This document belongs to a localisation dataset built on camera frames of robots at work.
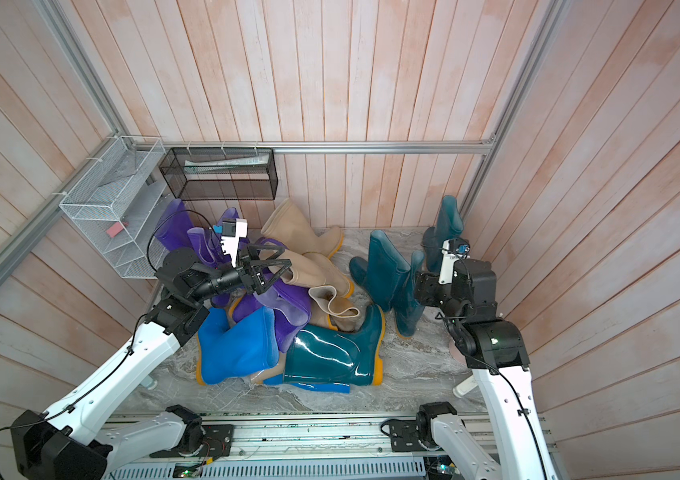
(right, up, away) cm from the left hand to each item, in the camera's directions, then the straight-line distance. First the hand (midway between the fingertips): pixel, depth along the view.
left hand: (287, 262), depth 62 cm
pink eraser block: (-52, +9, +20) cm, 57 cm away
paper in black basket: (-33, +29, +28) cm, 52 cm away
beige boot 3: (+10, -12, +9) cm, 18 cm away
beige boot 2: (+4, -2, +17) cm, 17 cm away
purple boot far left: (-38, +11, +26) cm, 47 cm away
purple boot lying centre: (-2, -18, +14) cm, 23 cm away
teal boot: (+23, -4, +16) cm, 28 cm away
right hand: (+32, -2, +6) cm, 33 cm away
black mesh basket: (-31, +32, +44) cm, 63 cm away
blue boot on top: (-11, -22, +13) cm, 28 cm away
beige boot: (-5, +12, +34) cm, 36 cm away
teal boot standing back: (+45, +11, +27) cm, 53 cm away
